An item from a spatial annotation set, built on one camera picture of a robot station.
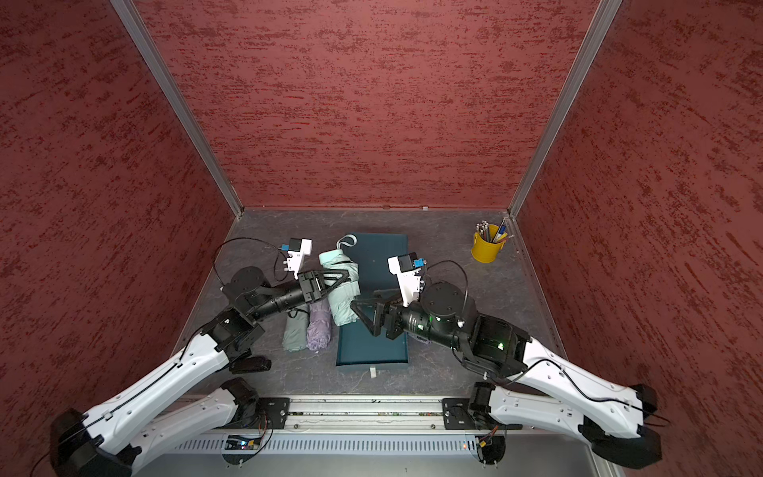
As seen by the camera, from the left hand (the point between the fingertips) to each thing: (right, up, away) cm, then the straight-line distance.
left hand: (347, 283), depth 63 cm
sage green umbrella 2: (-19, -17, +23) cm, 34 cm away
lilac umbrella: (-11, -16, +22) cm, 29 cm away
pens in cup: (+45, +12, +38) cm, 60 cm away
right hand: (+4, -5, -6) cm, 8 cm away
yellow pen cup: (+43, +5, +40) cm, 60 cm away
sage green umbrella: (0, -1, -3) cm, 3 cm away
